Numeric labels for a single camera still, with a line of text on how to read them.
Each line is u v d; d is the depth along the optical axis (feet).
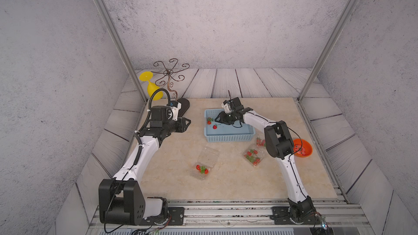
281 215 2.39
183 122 2.39
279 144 2.05
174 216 2.38
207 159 3.00
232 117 3.00
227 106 3.22
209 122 3.52
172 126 2.31
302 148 2.99
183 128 2.39
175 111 2.44
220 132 3.35
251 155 3.00
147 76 2.92
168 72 3.07
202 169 2.77
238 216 2.44
